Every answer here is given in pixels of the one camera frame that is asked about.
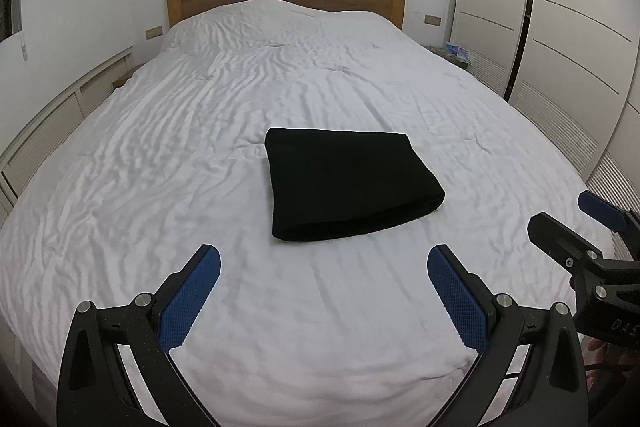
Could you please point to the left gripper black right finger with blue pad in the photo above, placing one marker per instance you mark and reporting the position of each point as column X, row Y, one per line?
column 550, row 388

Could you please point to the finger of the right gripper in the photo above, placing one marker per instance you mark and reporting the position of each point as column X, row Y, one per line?
column 616, row 219
column 568, row 249

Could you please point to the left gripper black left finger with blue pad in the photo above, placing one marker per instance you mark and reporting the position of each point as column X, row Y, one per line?
column 93, row 386

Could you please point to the black pants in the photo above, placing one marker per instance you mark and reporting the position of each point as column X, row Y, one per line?
column 333, row 184

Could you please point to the person's right hand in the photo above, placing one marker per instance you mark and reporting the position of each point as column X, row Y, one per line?
column 609, row 366

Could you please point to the blue tissue pack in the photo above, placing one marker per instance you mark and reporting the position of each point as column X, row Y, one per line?
column 459, row 52

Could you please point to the white low slatted cabinet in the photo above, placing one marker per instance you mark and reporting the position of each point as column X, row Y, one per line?
column 55, row 123

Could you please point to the beige right wall switch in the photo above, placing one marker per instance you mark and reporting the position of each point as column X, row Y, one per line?
column 432, row 20

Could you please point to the beige wall switch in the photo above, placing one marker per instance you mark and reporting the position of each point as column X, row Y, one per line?
column 432, row 20
column 154, row 32

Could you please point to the beige left wall switch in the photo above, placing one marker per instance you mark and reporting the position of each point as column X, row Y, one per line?
column 154, row 32

